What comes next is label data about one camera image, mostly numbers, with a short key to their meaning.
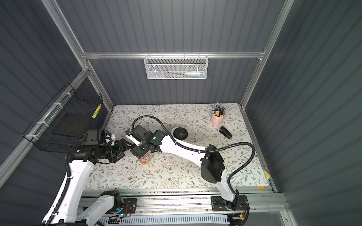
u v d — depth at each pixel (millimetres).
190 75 895
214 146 498
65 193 406
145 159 822
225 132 1001
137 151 668
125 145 679
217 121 1020
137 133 577
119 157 709
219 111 989
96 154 504
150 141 552
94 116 799
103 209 564
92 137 558
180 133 822
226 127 1025
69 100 775
